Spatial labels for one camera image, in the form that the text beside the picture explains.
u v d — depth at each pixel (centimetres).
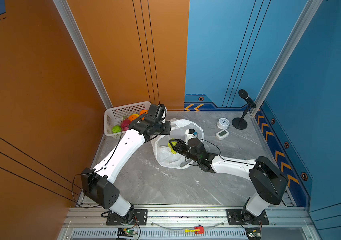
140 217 74
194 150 65
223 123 109
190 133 77
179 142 75
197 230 69
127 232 71
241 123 112
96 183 40
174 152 75
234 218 72
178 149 72
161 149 89
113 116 112
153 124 57
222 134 103
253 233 71
